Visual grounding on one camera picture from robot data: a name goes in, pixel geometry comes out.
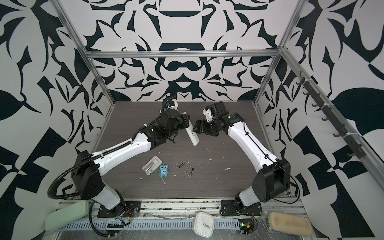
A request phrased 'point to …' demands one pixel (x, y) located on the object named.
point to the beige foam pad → (290, 223)
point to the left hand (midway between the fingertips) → (191, 113)
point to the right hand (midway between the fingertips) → (199, 129)
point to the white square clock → (204, 224)
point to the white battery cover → (151, 165)
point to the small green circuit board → (245, 226)
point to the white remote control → (192, 135)
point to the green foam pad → (59, 217)
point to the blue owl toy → (163, 170)
